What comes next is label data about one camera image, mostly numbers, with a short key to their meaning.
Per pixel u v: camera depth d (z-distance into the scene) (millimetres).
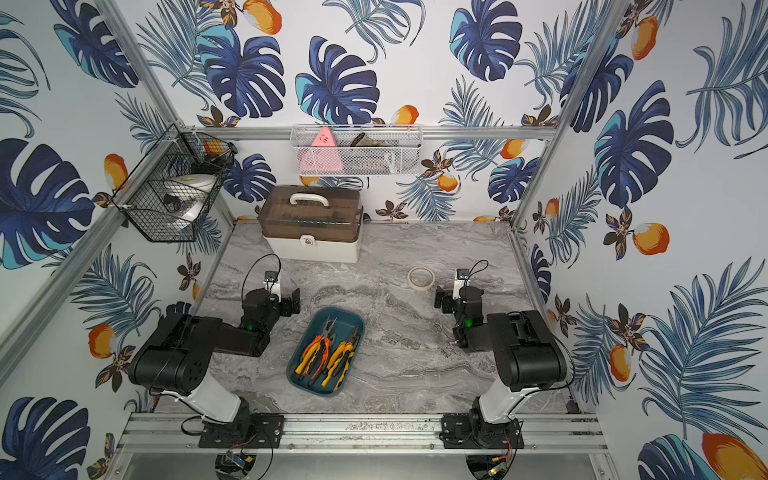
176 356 468
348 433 752
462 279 833
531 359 466
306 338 865
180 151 910
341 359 835
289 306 872
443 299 881
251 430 708
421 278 1041
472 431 673
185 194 810
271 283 817
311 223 922
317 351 851
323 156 897
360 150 925
